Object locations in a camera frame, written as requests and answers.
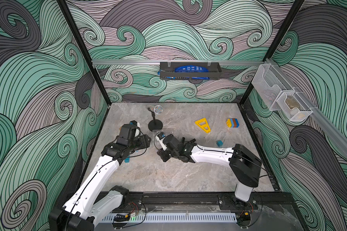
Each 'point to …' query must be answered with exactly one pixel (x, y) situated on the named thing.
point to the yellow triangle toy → (203, 126)
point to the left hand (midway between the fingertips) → (148, 138)
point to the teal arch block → (126, 160)
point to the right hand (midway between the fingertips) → (161, 150)
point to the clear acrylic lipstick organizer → (166, 132)
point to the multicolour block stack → (232, 122)
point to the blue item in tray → (190, 68)
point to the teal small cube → (219, 143)
